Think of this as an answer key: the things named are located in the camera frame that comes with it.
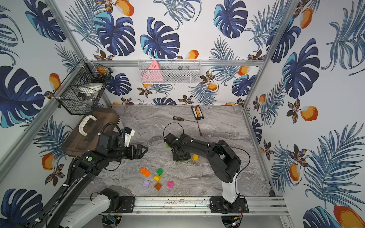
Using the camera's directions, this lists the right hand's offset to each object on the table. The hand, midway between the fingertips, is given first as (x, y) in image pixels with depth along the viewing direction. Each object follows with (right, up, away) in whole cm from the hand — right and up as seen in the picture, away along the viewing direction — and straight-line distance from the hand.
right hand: (181, 158), depth 89 cm
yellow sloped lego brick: (-13, -9, -8) cm, 18 cm away
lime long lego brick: (+3, -2, 0) cm, 4 cm away
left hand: (-20, +10, -18) cm, 29 cm away
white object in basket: (-51, +42, -10) cm, 66 cm away
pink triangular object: (-17, +52, -1) cm, 55 cm away
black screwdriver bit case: (+10, +34, +29) cm, 46 cm away
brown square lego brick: (-13, -14, -9) cm, 21 cm away
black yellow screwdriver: (-4, +26, +20) cm, 33 cm away
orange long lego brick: (-21, -7, -4) cm, 23 cm away
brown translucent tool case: (-56, +13, -7) cm, 58 cm away
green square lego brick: (-13, -7, -4) cm, 15 cm away
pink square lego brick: (-6, -13, -9) cm, 16 cm away
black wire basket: (-61, +34, -10) cm, 71 cm away
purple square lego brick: (-19, -12, -9) cm, 25 cm away
